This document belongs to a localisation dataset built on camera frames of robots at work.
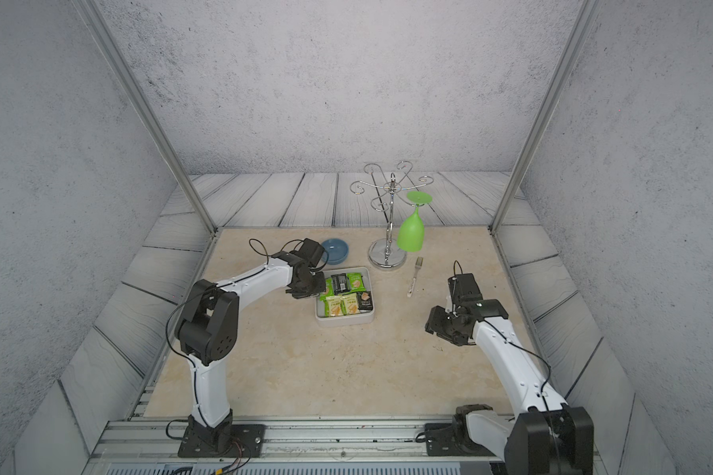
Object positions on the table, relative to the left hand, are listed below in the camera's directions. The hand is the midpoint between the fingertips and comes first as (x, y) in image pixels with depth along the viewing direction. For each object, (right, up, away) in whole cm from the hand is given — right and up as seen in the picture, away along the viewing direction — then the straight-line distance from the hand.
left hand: (326, 292), depth 97 cm
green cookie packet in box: (+1, 0, 0) cm, 1 cm away
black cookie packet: (+4, +2, +4) cm, 6 cm away
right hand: (+32, -7, -16) cm, 36 cm away
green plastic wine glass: (+26, +19, -9) cm, 33 cm away
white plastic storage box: (+11, -8, -3) cm, 14 cm away
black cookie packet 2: (+12, -3, -1) cm, 13 cm away
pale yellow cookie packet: (+9, -4, -3) cm, 10 cm away
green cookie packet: (+10, +2, +2) cm, 10 cm away
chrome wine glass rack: (+20, +12, +15) cm, 28 cm away
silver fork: (+32, +8, +14) cm, 36 cm away
